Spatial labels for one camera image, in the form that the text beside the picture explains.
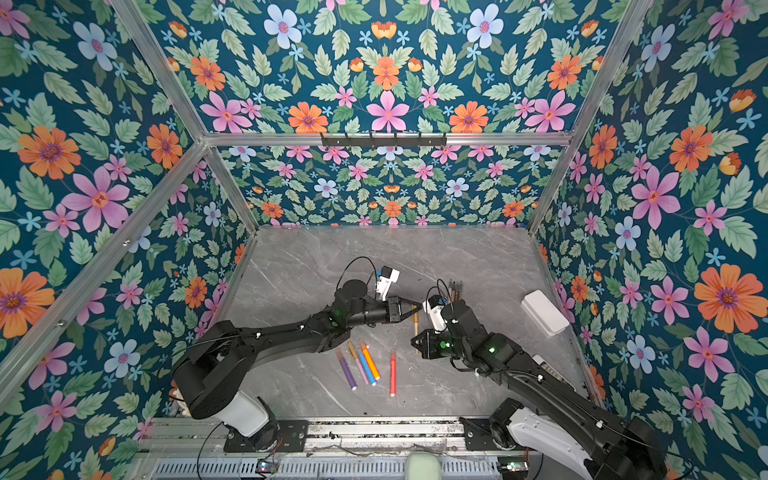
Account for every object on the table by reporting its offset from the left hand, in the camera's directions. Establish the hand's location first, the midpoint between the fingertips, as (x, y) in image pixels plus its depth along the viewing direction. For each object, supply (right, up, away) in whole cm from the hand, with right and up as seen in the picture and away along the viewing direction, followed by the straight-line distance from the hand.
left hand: (425, 305), depth 72 cm
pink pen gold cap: (-20, -17, +14) cm, 30 cm away
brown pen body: (+13, -2, +28) cm, 31 cm away
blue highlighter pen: (-16, -20, +12) cm, 28 cm away
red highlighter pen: (-8, -21, +10) cm, 25 cm away
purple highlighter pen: (-22, -20, +12) cm, 32 cm away
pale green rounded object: (-1, -36, -5) cm, 37 cm away
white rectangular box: (+39, -6, +20) cm, 44 cm away
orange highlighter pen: (-15, -19, +13) cm, 28 cm away
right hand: (-3, -10, +2) cm, 10 cm away
